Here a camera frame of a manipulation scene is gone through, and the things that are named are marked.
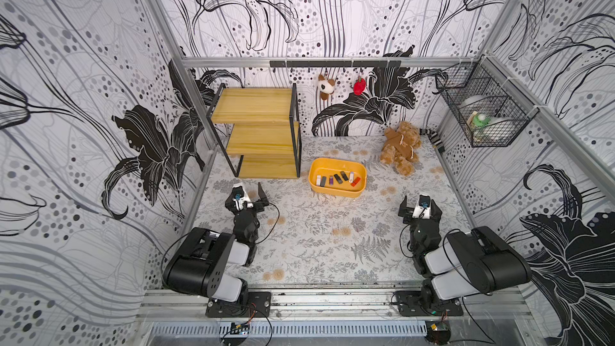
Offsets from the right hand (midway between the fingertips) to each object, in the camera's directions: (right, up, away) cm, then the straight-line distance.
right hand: (422, 197), depth 87 cm
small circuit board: (-62, -38, -15) cm, 74 cm away
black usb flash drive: (-30, +5, +17) cm, 34 cm away
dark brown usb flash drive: (-27, +7, +17) cm, 33 cm away
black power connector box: (-3, -37, -17) cm, 41 cm away
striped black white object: (+20, +26, +32) cm, 46 cm away
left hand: (-64, +3, +1) cm, 64 cm away
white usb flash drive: (-38, +5, +17) cm, 42 cm away
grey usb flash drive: (-33, +5, +16) cm, 37 cm away
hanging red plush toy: (-22, +44, +9) cm, 50 cm away
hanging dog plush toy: (-35, +43, +6) cm, 56 cm away
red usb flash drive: (-22, +4, +15) cm, 27 cm away
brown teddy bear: (-2, +19, +17) cm, 26 cm away
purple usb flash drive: (-36, +4, +17) cm, 40 cm away
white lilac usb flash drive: (-23, +6, +17) cm, 30 cm away
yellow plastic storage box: (-34, +11, +18) cm, 40 cm away
